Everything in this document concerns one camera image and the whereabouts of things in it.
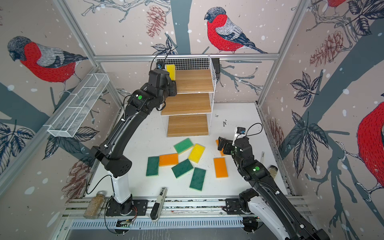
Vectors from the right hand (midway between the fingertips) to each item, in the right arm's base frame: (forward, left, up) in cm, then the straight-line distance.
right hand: (224, 141), depth 77 cm
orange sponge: (-8, +2, +3) cm, 9 cm away
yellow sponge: (+1, +16, -18) cm, 24 cm away
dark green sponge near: (-15, +14, -17) cm, 27 cm away
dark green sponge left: (-9, +41, -16) cm, 45 cm away
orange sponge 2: (-8, +1, -19) cm, 20 cm away
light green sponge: (+6, +24, -17) cm, 30 cm away
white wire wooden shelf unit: (+14, +20, +5) cm, 25 cm away
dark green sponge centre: (-9, +23, -17) cm, 30 cm away
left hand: (+17, +28, +26) cm, 41 cm away
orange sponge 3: (-3, +33, -18) cm, 37 cm away
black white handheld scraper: (-31, +33, -13) cm, 47 cm away
